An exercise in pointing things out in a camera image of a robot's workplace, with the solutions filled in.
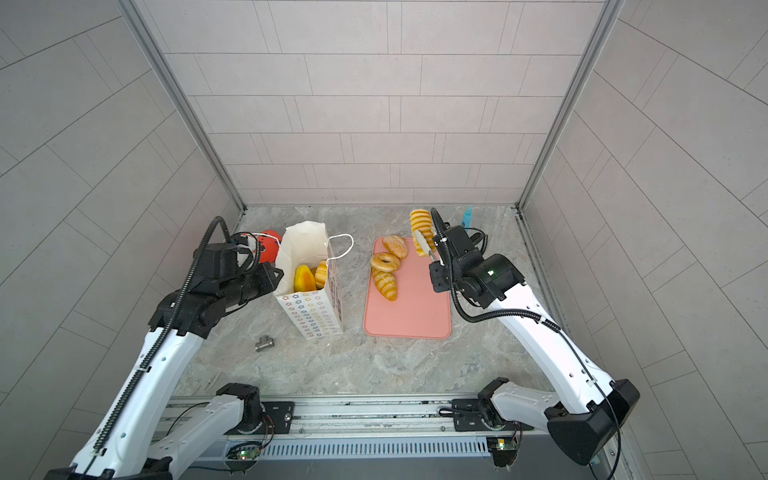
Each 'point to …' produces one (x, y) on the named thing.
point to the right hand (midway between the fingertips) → (438, 271)
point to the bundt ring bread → (321, 275)
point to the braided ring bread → (384, 262)
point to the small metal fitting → (264, 343)
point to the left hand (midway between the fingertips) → (291, 268)
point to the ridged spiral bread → (421, 219)
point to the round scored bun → (395, 245)
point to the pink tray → (417, 312)
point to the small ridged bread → (386, 284)
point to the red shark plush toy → (270, 239)
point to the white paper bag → (316, 313)
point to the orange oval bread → (304, 279)
